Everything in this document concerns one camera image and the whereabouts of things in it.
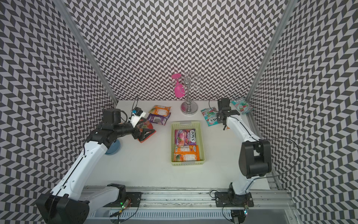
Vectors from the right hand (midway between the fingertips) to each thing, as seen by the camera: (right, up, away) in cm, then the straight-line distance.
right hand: (226, 118), depth 90 cm
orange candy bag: (-47, +6, +19) cm, 51 cm away
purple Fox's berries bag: (-47, -1, +15) cm, 50 cm away
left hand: (-47, -3, -17) cm, 50 cm away
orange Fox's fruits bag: (-26, -22, -3) cm, 34 cm away
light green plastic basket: (-29, -5, +6) cm, 30 cm away
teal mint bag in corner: (+20, +9, +22) cm, 31 cm away
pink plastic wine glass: (-32, +22, +15) cm, 42 cm away
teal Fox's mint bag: (-8, +1, +15) cm, 17 cm away
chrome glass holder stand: (-24, +8, +23) cm, 34 cm away
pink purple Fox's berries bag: (-27, -13, +4) cm, 30 cm away
